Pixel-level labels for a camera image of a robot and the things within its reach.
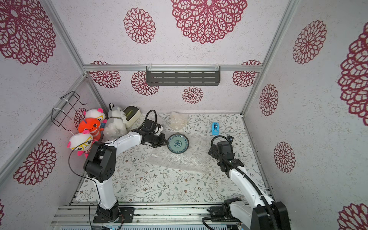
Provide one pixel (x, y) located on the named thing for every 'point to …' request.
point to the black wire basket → (68, 109)
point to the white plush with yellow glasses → (82, 142)
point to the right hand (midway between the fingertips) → (218, 148)
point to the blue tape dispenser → (215, 129)
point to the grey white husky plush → (116, 125)
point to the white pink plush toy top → (98, 114)
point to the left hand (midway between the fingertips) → (169, 143)
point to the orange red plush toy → (90, 126)
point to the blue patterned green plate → (178, 143)
